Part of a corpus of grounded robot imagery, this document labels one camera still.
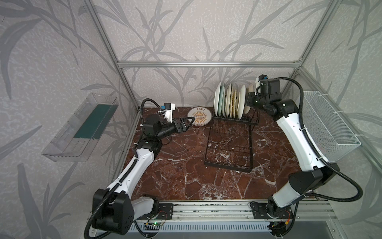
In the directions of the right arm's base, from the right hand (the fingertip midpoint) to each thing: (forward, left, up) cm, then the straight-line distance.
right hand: (248, 91), depth 75 cm
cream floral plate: (-3, +8, -5) cm, 10 cm away
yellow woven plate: (0, +5, -4) cm, 6 cm away
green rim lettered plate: (-1, +16, -5) cm, 17 cm away
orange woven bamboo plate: (-3, +7, -4) cm, 9 cm away
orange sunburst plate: (+16, +24, -38) cm, 48 cm away
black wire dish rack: (-9, +5, -38) cm, 40 cm away
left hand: (-12, +29, -5) cm, 32 cm away
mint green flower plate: (-3, +14, -2) cm, 15 cm away
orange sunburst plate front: (-2, +10, -4) cm, 11 cm away
